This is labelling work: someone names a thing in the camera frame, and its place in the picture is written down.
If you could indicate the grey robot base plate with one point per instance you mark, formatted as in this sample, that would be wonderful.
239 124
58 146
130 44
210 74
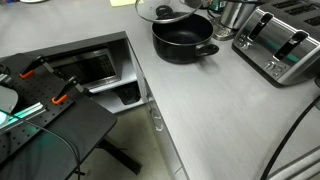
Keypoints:
6 101

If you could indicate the stainless steel four-slot toaster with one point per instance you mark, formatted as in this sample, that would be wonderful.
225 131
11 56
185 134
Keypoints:
283 40

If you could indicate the aluminium rail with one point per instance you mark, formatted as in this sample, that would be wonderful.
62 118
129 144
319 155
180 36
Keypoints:
23 115

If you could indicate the black table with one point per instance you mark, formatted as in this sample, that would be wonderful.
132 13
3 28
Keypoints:
66 133

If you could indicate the black perforated mounting board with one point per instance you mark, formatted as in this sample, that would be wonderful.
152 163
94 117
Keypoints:
30 110

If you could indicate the glass lid with black knob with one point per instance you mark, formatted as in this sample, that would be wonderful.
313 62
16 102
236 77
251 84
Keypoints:
168 11

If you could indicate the black cooking pot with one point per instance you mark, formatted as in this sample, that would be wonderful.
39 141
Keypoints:
181 40

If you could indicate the stainless steel electric kettle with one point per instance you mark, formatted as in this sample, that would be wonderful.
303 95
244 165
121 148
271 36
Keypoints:
233 16

